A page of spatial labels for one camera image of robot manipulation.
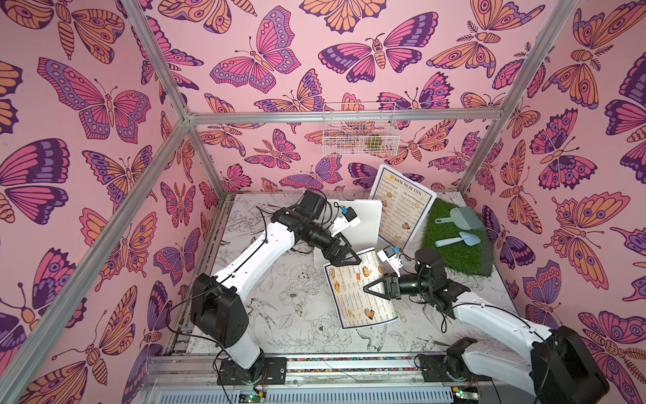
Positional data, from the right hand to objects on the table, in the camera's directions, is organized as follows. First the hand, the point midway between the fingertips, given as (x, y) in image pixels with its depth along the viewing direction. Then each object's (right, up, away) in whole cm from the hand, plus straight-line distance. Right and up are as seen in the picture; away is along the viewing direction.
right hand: (368, 287), depth 74 cm
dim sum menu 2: (-4, -6, -1) cm, 7 cm away
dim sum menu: (+16, +24, +16) cm, 33 cm away
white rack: (+1, +14, +12) cm, 19 cm away
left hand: (-4, +10, 0) cm, 11 cm away
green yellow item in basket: (+6, +48, +21) cm, 53 cm away
